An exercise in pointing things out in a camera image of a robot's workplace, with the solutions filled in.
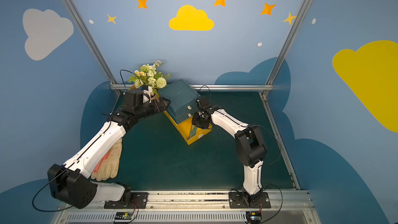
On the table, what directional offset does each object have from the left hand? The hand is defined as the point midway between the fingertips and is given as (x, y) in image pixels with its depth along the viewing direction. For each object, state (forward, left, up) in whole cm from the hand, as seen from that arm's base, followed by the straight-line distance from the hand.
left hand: (164, 101), depth 79 cm
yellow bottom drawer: (0, -8, -28) cm, 29 cm away
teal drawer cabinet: (+9, -8, -8) cm, 14 cm away
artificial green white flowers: (+18, +12, +2) cm, 21 cm away
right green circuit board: (-46, -45, -29) cm, 71 cm away
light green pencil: (-2, -14, -27) cm, 31 cm away
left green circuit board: (-47, +16, -29) cm, 58 cm away
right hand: (0, -15, -19) cm, 24 cm away
